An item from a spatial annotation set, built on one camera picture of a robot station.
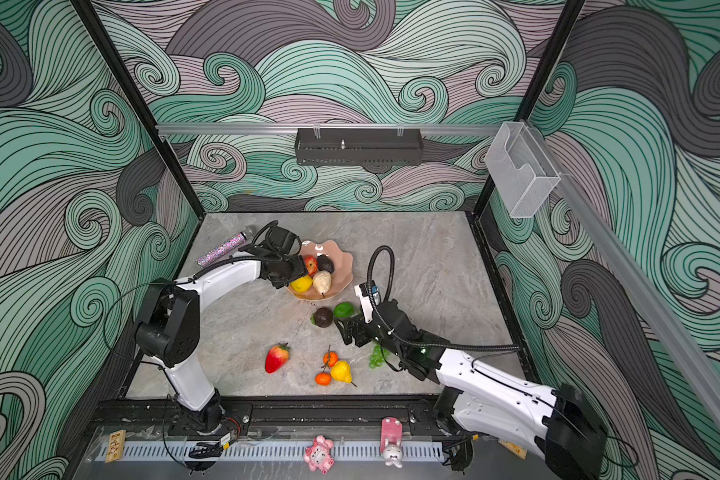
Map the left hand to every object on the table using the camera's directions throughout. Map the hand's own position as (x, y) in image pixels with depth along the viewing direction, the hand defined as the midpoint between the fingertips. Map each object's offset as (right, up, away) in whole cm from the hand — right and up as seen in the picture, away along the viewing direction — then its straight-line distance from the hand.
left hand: (302, 270), depth 93 cm
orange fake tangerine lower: (+8, -27, -16) cm, 32 cm away
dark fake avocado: (+7, +2, +5) cm, 9 cm away
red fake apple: (+2, +2, +3) cm, 4 cm away
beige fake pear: (+6, -3, -1) cm, 7 cm away
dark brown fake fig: (+7, -13, -6) cm, 16 cm away
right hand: (+15, -10, -18) cm, 25 cm away
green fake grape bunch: (+23, -24, -10) cm, 35 cm away
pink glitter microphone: (-30, +7, +14) cm, 34 cm away
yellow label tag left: (-40, -39, -25) cm, 61 cm away
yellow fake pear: (+13, -25, -15) cm, 32 cm away
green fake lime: (+13, -11, -4) cm, 18 cm away
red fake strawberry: (-5, -22, -13) cm, 26 cm away
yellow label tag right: (+55, -39, -25) cm, 72 cm away
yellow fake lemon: (+1, -3, -4) cm, 5 cm away
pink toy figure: (+9, -38, -27) cm, 48 cm away
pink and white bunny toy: (+25, -38, -23) cm, 51 cm away
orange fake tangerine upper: (+10, -23, -12) cm, 28 cm away
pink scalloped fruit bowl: (+12, -2, +5) cm, 13 cm away
